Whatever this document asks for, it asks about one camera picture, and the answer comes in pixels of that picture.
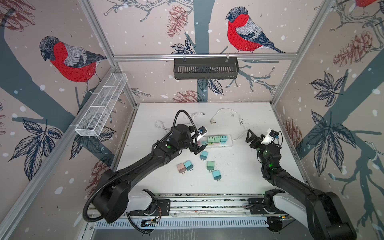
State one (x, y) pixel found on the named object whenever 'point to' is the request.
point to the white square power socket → (193, 115)
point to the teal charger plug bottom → (216, 175)
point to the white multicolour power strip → (229, 143)
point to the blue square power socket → (171, 134)
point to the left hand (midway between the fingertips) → (201, 136)
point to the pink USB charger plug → (181, 168)
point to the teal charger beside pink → (188, 165)
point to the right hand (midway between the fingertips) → (253, 133)
